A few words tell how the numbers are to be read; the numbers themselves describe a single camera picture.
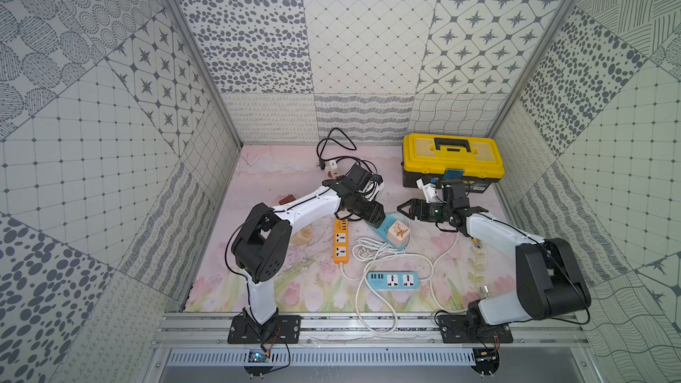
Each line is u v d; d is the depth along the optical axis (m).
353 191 0.72
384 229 0.87
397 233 0.81
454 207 0.71
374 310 0.78
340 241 0.90
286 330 0.73
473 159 0.94
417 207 0.80
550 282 0.44
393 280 0.80
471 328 0.67
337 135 1.21
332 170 1.03
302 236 0.87
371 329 0.74
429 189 0.84
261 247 0.48
